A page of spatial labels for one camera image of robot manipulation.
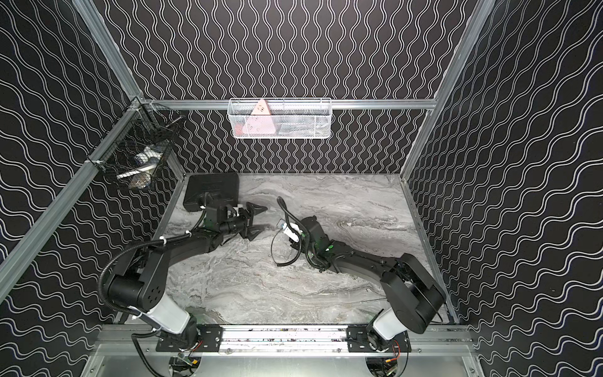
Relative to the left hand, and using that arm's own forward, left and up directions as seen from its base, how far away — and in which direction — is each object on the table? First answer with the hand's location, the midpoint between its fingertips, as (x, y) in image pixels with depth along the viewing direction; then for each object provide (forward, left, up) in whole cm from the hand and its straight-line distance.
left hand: (266, 213), depth 87 cm
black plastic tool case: (+18, +29, -10) cm, 36 cm away
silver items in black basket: (-1, +38, +16) cm, 41 cm away
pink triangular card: (+29, +5, +20) cm, 35 cm away
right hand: (-2, -12, -3) cm, 13 cm away
